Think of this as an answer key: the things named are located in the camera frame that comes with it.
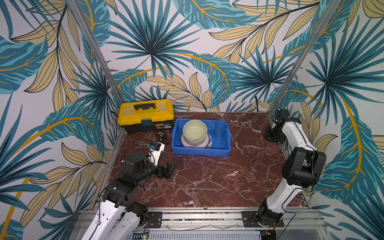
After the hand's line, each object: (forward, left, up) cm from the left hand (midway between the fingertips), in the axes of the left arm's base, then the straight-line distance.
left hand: (170, 161), depth 69 cm
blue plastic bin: (+24, -29, -26) cm, 45 cm away
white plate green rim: (+24, -22, -20) cm, 38 cm away
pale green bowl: (+28, -11, -14) cm, 34 cm away
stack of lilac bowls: (+21, -16, -18) cm, 32 cm away
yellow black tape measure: (+29, +11, -21) cm, 37 cm away
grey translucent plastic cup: (+33, -28, -14) cm, 46 cm away
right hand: (+23, -57, -11) cm, 62 cm away
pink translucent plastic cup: (+17, -58, -13) cm, 62 cm away
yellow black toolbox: (+34, +21, -7) cm, 40 cm away
